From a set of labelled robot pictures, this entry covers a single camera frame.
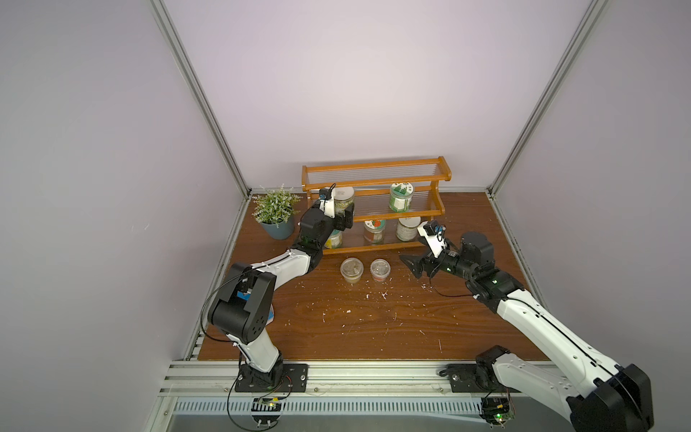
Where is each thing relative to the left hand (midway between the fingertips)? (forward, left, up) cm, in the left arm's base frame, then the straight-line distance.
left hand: (345, 200), depth 87 cm
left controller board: (-55, +20, -26) cm, 64 cm away
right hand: (-17, -20, +2) cm, 27 cm away
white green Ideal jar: (-1, 0, +2) cm, 2 cm away
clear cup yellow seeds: (-17, -2, -17) cm, 24 cm away
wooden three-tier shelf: (+3, -9, +6) cm, 11 cm away
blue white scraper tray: (-42, +12, +12) cm, 46 cm away
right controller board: (-54, -41, -23) cm, 72 cm away
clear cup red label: (-16, -12, -17) cm, 26 cm away
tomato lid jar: (-2, -10, -14) cm, 18 cm away
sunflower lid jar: (-6, +4, -15) cm, 17 cm away
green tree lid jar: (+2, -19, 0) cm, 19 cm away
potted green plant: (+1, +25, -6) cm, 26 cm away
